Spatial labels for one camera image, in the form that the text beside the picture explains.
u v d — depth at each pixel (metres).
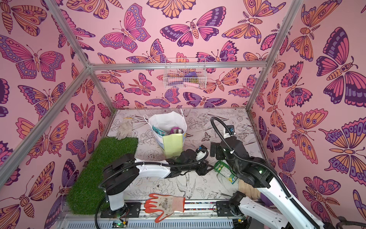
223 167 0.85
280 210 0.41
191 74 0.95
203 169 0.71
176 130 0.86
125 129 1.07
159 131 0.81
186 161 0.65
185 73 0.95
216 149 0.57
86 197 0.77
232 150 0.43
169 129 0.95
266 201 0.74
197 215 0.73
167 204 0.75
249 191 0.78
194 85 0.86
